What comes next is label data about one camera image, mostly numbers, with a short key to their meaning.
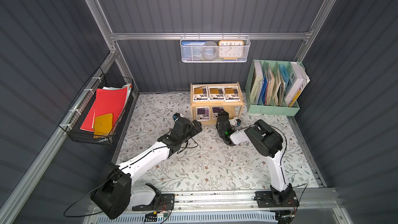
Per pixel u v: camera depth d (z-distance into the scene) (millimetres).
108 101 731
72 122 608
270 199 721
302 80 917
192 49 841
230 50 888
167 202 739
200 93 889
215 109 1051
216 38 889
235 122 937
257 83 950
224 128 802
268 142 579
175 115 763
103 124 682
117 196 403
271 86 970
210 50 898
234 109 1092
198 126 758
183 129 644
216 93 892
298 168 844
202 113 1049
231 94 889
